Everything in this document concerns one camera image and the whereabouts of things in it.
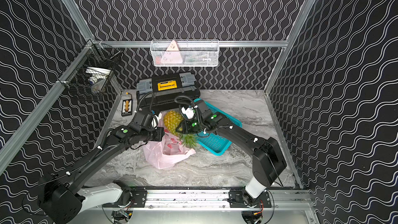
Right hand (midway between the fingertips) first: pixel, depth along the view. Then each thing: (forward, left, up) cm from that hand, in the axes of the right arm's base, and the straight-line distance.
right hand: (179, 129), depth 79 cm
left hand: (-1, +8, 0) cm, 8 cm away
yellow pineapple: (+3, +3, +6) cm, 7 cm away
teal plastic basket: (+2, -18, -18) cm, 25 cm away
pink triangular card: (+39, +6, +19) cm, 43 cm away
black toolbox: (+28, +11, 0) cm, 30 cm away
